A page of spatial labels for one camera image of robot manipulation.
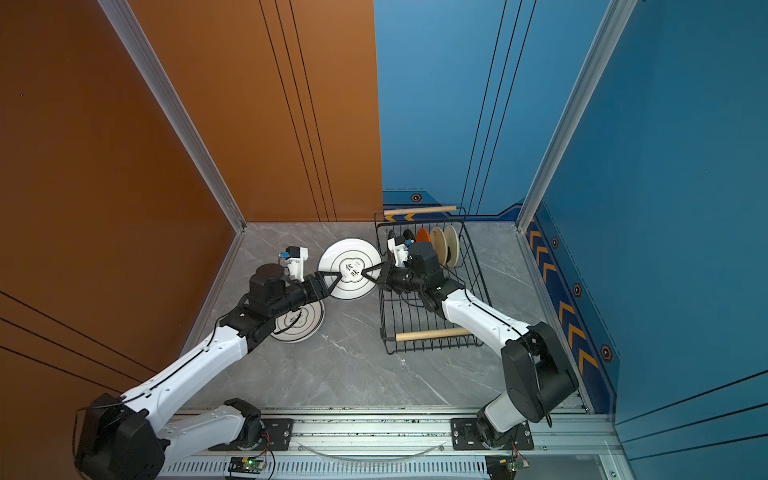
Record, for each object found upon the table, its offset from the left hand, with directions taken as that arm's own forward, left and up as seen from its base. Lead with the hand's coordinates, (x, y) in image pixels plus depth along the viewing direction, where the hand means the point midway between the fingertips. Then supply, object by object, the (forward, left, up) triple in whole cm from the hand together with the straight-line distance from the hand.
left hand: (338, 274), depth 77 cm
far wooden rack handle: (+29, -22, -4) cm, 37 cm away
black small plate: (+26, -19, -12) cm, 35 cm away
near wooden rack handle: (-14, -24, -4) cm, 28 cm away
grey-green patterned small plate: (+28, -13, -14) cm, 34 cm away
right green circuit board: (-39, -42, -24) cm, 62 cm away
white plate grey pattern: (-5, +12, -21) cm, 24 cm away
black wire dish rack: (0, -17, -19) cm, 26 cm away
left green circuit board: (-39, +19, -24) cm, 49 cm away
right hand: (0, -6, 0) cm, 6 cm away
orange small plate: (+26, -24, -12) cm, 38 cm away
